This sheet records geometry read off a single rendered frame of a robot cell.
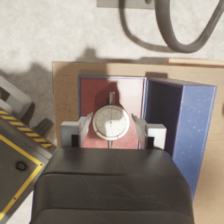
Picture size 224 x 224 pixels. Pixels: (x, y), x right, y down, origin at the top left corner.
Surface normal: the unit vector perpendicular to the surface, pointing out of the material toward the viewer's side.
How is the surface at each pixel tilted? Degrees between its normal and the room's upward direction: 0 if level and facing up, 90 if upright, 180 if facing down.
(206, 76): 0
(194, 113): 7
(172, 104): 83
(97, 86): 0
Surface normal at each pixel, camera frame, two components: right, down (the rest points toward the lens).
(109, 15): 0.00, 0.26
